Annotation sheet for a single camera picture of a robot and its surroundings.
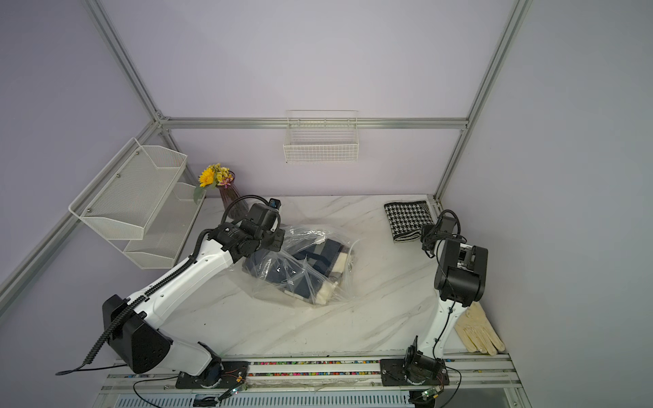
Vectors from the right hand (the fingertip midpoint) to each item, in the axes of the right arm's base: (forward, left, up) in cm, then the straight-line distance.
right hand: (423, 230), depth 104 cm
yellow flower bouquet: (+9, +83, +23) cm, 87 cm away
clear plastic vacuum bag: (-14, +49, +19) cm, 54 cm away
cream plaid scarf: (-27, +40, +7) cm, 49 cm away
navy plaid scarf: (-25, +49, +15) cm, 57 cm away
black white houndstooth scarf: (+6, +6, +1) cm, 8 cm away
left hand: (-15, +58, +18) cm, 62 cm away
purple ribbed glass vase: (+12, +81, +5) cm, 82 cm away
